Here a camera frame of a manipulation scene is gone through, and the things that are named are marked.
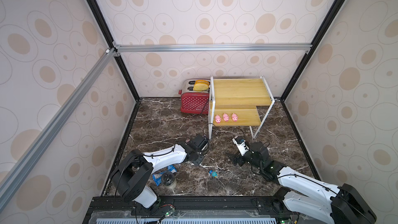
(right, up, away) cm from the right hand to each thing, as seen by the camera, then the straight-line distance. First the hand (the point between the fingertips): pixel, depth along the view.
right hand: (232, 150), depth 83 cm
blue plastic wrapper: (-39, -14, -2) cm, 42 cm away
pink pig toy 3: (+2, +18, +4) cm, 18 cm away
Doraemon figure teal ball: (-10, -13, 0) cm, 16 cm away
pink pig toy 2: (-3, +18, +4) cm, 19 cm away
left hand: (-17, -5, +4) cm, 18 cm away
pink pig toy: (-7, +17, +3) cm, 19 cm away
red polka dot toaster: (-23, +27, +20) cm, 41 cm away
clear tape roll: (-31, -11, -11) cm, 35 cm away
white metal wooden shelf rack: (-1, +25, -8) cm, 26 cm away
